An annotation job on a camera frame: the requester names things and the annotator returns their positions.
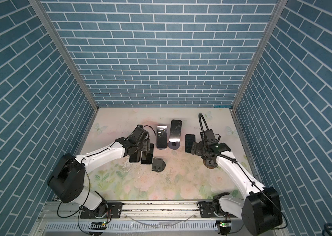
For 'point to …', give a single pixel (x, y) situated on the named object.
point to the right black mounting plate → (206, 209)
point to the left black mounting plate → (112, 210)
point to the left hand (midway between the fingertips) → (145, 143)
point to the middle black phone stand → (158, 165)
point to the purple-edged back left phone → (161, 136)
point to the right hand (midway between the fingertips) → (198, 148)
